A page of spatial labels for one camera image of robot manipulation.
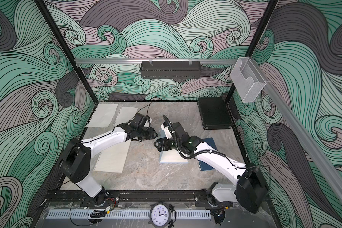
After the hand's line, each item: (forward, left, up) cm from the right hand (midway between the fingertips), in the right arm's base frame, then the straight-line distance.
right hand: (157, 144), depth 77 cm
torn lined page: (+34, +27, -14) cm, 45 cm away
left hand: (+10, +2, -5) cm, 11 cm away
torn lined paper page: (+33, +46, -15) cm, 59 cm away
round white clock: (-31, -1, -14) cm, 34 cm away
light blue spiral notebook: (-1, -8, -14) cm, 16 cm away
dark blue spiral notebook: (-7, -27, -15) cm, 32 cm away
